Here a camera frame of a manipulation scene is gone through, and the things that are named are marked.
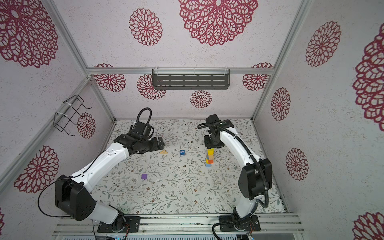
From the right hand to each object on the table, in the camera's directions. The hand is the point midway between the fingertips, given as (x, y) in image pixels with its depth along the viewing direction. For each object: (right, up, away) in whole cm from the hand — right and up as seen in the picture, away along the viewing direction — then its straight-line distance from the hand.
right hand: (210, 143), depth 86 cm
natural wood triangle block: (-29, -7, +15) cm, 34 cm away
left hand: (-30, -2, -2) cm, 30 cm away
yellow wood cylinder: (-1, -12, +7) cm, 14 cm away
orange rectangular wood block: (+1, -12, +6) cm, 13 cm away
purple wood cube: (-40, -20, +5) cm, 45 cm away
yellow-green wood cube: (0, -5, +1) cm, 5 cm away
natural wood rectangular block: (+1, -8, +2) cm, 8 cm away
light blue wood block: (0, -14, +8) cm, 17 cm away
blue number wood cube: (-17, -7, +15) cm, 24 cm away
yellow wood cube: (0, -6, +2) cm, 7 cm away
